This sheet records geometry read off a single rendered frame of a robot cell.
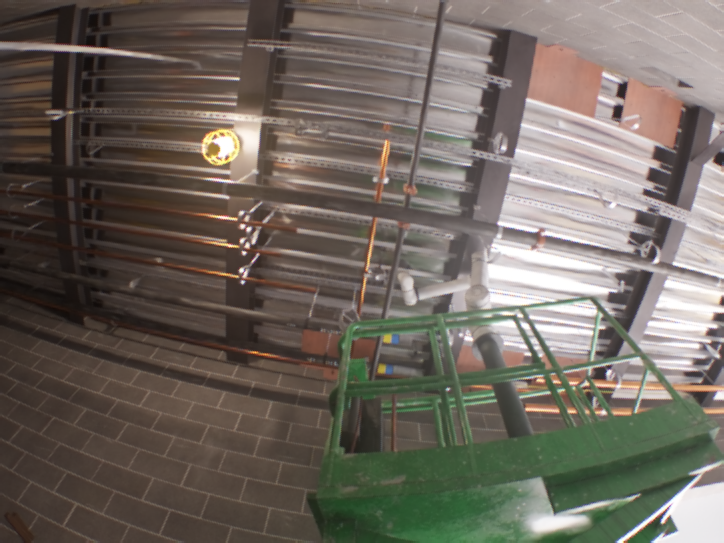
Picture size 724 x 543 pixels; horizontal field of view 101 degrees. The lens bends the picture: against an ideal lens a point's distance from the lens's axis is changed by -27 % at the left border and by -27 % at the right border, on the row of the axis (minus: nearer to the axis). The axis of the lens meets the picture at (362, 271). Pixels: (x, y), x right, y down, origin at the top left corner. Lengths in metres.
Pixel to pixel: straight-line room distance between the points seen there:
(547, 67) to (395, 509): 3.03
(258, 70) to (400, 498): 2.69
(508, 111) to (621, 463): 2.34
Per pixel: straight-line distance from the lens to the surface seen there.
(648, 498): 1.62
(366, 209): 2.33
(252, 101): 3.03
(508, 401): 2.01
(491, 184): 3.05
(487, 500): 1.48
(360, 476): 1.45
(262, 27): 3.06
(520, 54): 3.08
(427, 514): 1.50
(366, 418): 2.00
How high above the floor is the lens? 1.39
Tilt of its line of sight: 67 degrees up
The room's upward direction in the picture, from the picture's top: 6 degrees clockwise
